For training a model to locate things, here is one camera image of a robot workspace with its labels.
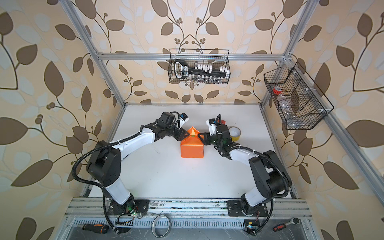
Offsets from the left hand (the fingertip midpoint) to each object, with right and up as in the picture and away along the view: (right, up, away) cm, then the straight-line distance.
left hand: (187, 130), depth 88 cm
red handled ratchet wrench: (+53, -42, -18) cm, 70 cm away
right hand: (+8, -3, 0) cm, 8 cm away
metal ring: (-8, -47, -18) cm, 51 cm away
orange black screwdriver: (-39, -43, -21) cm, 62 cm away
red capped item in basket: (+50, +23, -7) cm, 55 cm away
